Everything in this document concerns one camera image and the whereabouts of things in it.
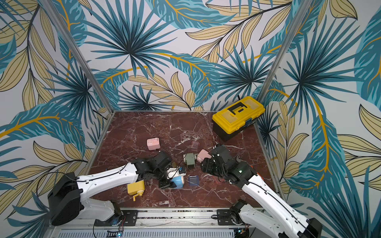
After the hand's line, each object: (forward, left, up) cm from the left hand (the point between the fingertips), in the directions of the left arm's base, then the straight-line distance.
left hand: (172, 181), depth 78 cm
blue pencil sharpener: (-1, -4, +3) cm, 5 cm away
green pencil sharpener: (+17, -9, -8) cm, 21 cm away
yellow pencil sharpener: (-3, +19, -3) cm, 20 cm away
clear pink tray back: (+27, -12, -7) cm, 30 cm away
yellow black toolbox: (+35, -34, +9) cm, 49 cm away
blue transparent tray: (+3, -11, -7) cm, 14 cm away
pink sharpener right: (+18, -17, -3) cm, 25 cm away
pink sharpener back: (+24, +15, -2) cm, 28 cm away
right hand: (+5, -16, +9) cm, 19 cm away
